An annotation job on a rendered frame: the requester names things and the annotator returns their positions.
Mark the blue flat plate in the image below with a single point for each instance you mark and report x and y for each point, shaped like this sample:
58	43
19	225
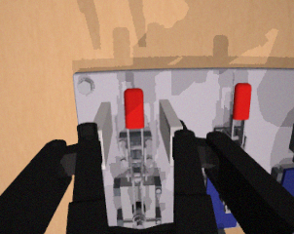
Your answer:
287	180

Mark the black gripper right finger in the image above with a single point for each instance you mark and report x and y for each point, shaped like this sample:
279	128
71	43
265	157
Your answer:
258	202

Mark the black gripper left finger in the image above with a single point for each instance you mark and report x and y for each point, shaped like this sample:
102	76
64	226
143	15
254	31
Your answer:
28	204

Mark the blue rectangular block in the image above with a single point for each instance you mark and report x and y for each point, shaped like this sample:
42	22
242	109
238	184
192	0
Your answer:
222	220

